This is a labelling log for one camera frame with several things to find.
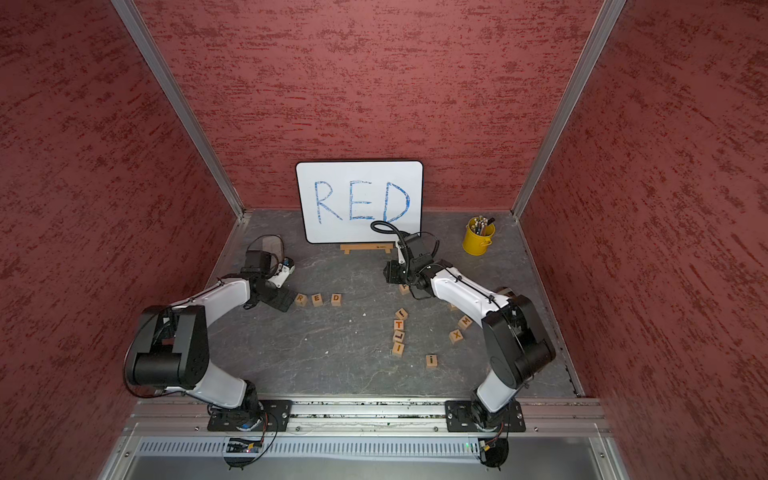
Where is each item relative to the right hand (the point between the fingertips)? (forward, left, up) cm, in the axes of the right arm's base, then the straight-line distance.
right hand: (389, 276), depth 90 cm
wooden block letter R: (-4, +28, -6) cm, 29 cm away
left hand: (-2, +37, -7) cm, 38 cm away
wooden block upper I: (-9, -3, -7) cm, 12 cm away
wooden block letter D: (-4, +17, -7) cm, 19 cm away
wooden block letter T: (-12, -2, -7) cm, 15 cm away
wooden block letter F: (-1, -5, -7) cm, 9 cm away
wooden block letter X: (-16, -19, -8) cm, 26 cm away
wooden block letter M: (-12, -23, -8) cm, 27 cm away
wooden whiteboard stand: (+16, +8, -6) cm, 19 cm away
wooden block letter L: (-16, -3, -7) cm, 18 cm away
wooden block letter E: (-4, +23, -6) cm, 24 cm away
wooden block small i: (-23, -11, -8) cm, 27 cm away
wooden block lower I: (-19, -2, -7) cm, 21 cm away
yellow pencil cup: (+16, -31, 0) cm, 34 cm away
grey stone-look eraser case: (+18, +42, -6) cm, 46 cm away
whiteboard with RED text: (+24, +16, +10) cm, 30 cm away
